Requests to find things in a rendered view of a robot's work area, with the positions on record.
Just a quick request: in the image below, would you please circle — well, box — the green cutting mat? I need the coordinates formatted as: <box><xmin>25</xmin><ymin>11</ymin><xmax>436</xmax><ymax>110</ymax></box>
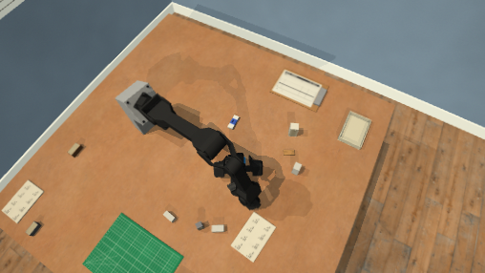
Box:
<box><xmin>83</xmin><ymin>213</ymin><xmax>183</xmax><ymax>273</ymax></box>

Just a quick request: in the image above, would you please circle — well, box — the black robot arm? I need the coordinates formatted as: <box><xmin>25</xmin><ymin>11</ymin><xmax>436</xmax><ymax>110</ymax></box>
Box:
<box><xmin>134</xmin><ymin>93</ymin><xmax>262</xmax><ymax>210</ymax></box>

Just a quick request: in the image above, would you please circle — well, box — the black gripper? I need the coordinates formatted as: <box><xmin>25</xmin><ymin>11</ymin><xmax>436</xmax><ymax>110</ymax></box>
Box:
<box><xmin>213</xmin><ymin>155</ymin><xmax>263</xmax><ymax>178</ymax></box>

